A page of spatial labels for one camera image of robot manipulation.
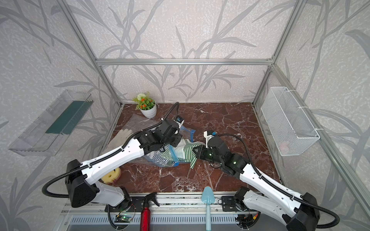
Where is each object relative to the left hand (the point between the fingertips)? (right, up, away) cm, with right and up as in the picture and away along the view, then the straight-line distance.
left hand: (178, 134), depth 78 cm
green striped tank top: (+1, -9, +1) cm, 9 cm away
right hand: (+7, -7, -5) cm, 11 cm away
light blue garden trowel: (+16, -33, -3) cm, 36 cm away
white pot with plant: (-24, +17, +21) cm, 36 cm away
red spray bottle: (-15, -38, -9) cm, 42 cm away
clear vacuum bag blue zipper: (-34, +5, +31) cm, 46 cm away
